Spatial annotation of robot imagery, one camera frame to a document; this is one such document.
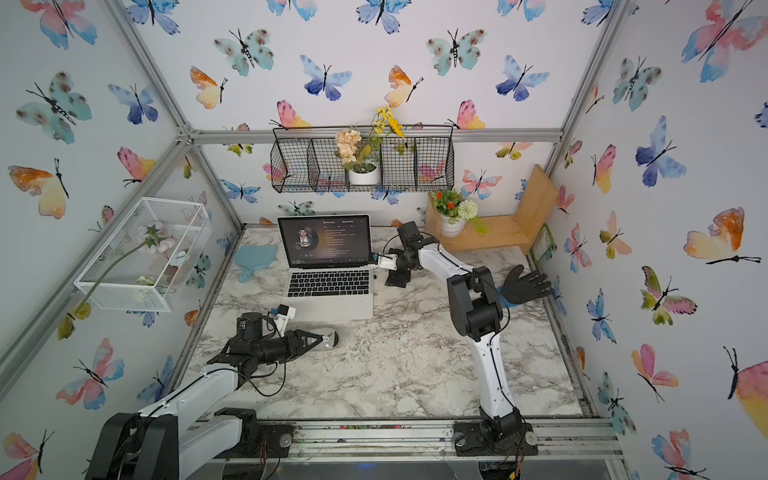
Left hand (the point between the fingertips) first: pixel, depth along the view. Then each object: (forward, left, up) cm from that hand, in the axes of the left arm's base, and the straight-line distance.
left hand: (321, 339), depth 84 cm
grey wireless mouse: (0, -3, 0) cm, 3 cm away
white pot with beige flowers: (+42, -12, +28) cm, 52 cm away
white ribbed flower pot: (+35, -39, +6) cm, 53 cm away
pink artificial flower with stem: (+15, +37, +26) cm, 48 cm away
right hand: (+28, -20, -2) cm, 34 cm away
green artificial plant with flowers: (+37, -39, +16) cm, 56 cm away
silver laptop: (+31, +3, -5) cm, 32 cm away
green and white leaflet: (+35, -75, -2) cm, 83 cm away
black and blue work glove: (+17, -61, -4) cm, 63 cm away
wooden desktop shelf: (+40, -63, -1) cm, 75 cm away
